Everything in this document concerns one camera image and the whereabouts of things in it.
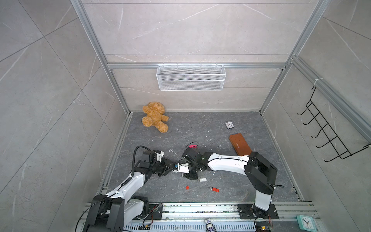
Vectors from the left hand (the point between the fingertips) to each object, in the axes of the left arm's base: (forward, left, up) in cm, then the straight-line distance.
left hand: (177, 163), depth 83 cm
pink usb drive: (+3, -9, +14) cm, 17 cm away
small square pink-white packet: (+33, -39, -6) cm, 52 cm away
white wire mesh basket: (+55, -10, +22) cm, 60 cm away
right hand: (-3, -5, -5) cm, 8 cm away
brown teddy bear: (+42, +18, +2) cm, 46 cm away
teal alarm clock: (-30, -63, -5) cm, 70 cm away
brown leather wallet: (+15, -43, -7) cm, 46 cm away
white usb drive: (-8, -15, -7) cm, 18 cm away
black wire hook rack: (+4, -74, +24) cm, 78 cm away
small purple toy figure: (-30, -16, -4) cm, 34 cm away
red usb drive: (-13, -21, -8) cm, 26 cm away
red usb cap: (-11, -5, -8) cm, 15 cm away
